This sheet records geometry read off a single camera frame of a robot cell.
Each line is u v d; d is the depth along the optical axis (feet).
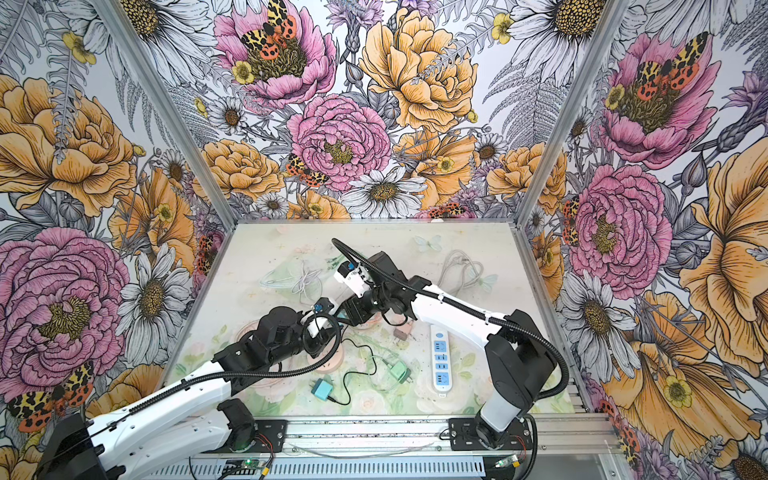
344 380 2.73
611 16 2.35
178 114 3.01
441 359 2.79
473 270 3.56
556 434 2.51
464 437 2.41
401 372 2.69
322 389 2.61
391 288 2.10
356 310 2.28
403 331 2.96
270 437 2.42
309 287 3.32
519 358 1.46
